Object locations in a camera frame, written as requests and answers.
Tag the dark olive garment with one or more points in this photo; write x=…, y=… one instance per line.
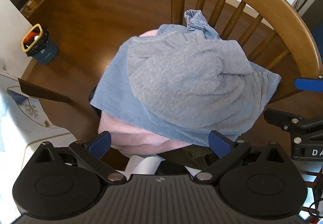
x=181, y=157

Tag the white cloth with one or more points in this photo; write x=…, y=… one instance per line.
x=143, y=164

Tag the dark wooden board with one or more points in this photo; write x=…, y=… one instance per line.
x=43, y=91

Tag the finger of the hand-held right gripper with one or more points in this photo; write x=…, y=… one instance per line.
x=287, y=120
x=309, y=84

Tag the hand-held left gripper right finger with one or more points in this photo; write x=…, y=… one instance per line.
x=219, y=145

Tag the blue shirt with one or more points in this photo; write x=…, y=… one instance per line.
x=116, y=88

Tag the teal trash bin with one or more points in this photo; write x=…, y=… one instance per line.
x=46, y=52

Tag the denim garment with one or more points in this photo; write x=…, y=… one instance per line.
x=195, y=21

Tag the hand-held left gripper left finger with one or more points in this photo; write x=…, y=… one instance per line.
x=101, y=145

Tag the grey long-sleeve shirt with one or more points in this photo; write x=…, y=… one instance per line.
x=186, y=80

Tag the pink garment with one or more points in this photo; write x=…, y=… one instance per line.
x=131, y=138

